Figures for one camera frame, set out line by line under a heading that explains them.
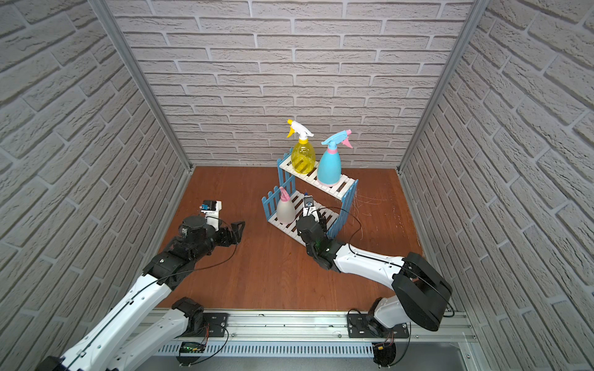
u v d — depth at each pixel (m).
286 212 0.90
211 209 0.64
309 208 0.68
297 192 1.07
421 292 0.42
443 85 0.86
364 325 0.75
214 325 0.74
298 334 0.73
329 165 0.71
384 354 0.70
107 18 0.71
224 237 0.66
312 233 0.60
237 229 0.70
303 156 0.85
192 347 0.72
